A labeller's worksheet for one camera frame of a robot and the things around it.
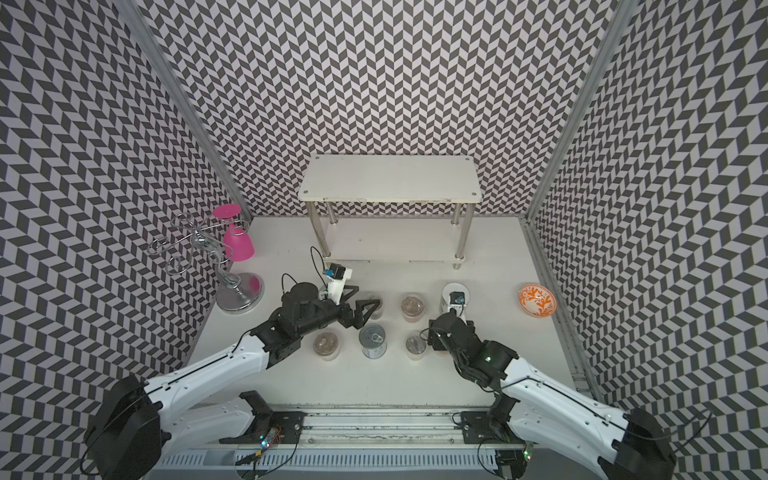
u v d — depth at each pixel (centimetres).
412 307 89
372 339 81
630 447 40
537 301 94
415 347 81
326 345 81
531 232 118
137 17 72
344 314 68
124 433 39
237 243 90
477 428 74
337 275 67
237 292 96
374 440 72
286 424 73
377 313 73
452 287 87
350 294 77
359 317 68
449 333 58
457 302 69
